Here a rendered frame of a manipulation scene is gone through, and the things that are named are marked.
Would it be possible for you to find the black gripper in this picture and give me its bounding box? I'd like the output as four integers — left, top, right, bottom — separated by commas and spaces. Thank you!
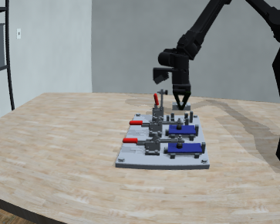
173, 70, 191, 110

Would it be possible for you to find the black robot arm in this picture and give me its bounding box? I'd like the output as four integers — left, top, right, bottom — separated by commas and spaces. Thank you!
153, 0, 280, 84

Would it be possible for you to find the grey toggle clamp with red handle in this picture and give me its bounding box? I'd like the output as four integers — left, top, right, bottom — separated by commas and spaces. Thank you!
123, 134, 184, 156

